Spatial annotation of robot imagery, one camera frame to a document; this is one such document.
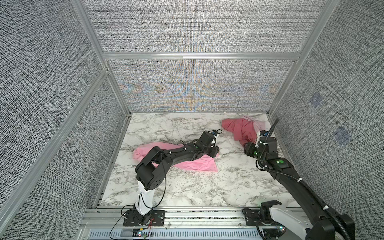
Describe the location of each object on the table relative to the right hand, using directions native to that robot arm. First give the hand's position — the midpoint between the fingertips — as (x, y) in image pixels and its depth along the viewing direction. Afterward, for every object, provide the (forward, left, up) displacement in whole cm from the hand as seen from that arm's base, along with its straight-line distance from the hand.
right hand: (247, 144), depth 83 cm
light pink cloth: (-5, +23, -13) cm, 27 cm away
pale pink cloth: (+25, -17, -10) cm, 32 cm away
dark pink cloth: (+16, -4, -8) cm, 19 cm away
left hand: (+3, +16, -9) cm, 19 cm away
